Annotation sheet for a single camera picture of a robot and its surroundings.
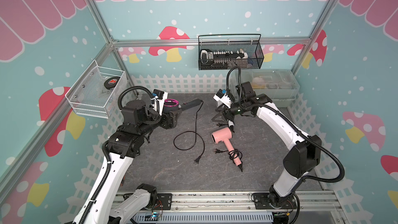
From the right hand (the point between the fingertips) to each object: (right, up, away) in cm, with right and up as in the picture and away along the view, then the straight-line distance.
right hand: (215, 114), depth 78 cm
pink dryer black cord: (+11, -22, +7) cm, 26 cm away
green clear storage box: (+45, +18, +24) cm, 54 cm away
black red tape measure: (-53, +16, 0) cm, 56 cm away
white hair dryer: (+11, -7, +20) cm, 24 cm away
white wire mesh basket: (-59, +11, -1) cm, 60 cm away
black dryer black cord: (-10, -27, +9) cm, 30 cm away
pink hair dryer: (+7, -12, +14) cm, 20 cm away
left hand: (-19, +2, -12) cm, 22 cm away
